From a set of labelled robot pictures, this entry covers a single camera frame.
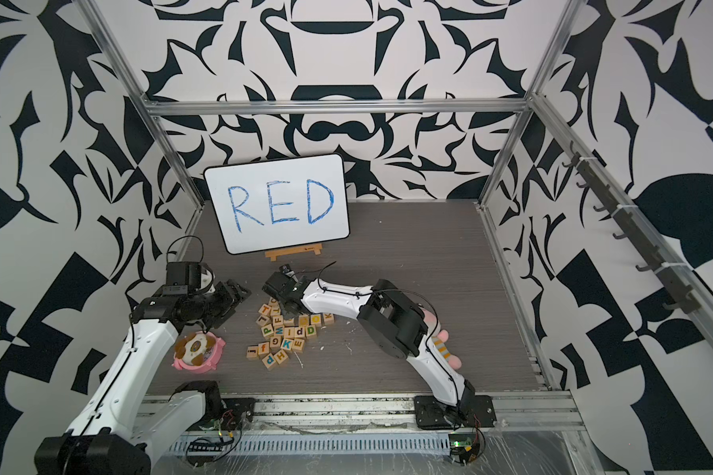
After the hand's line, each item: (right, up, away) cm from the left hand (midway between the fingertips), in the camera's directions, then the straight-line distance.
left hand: (241, 294), depth 81 cm
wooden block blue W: (+9, -11, +5) cm, 15 cm away
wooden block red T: (+4, -6, +9) cm, 11 cm away
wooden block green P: (+5, -11, +5) cm, 13 cm away
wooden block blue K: (+12, -14, +2) cm, 18 cm away
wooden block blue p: (+7, -18, 0) cm, 19 cm away
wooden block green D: (+18, -11, +4) cm, 22 cm away
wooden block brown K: (+23, -9, +7) cm, 26 cm away
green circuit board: (+56, -34, -9) cm, 67 cm away
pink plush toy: (+56, -16, -4) cm, 58 cm away
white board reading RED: (+7, +26, +14) cm, 30 cm away
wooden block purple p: (+15, -11, +4) cm, 19 cm away
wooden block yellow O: (+19, -8, +7) cm, 22 cm away
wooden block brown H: (+10, -17, 0) cm, 20 cm away
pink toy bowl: (-10, -14, -3) cm, 17 cm away
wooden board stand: (+17, +12, +20) cm, 29 cm away
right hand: (+11, -4, +12) cm, 17 cm away
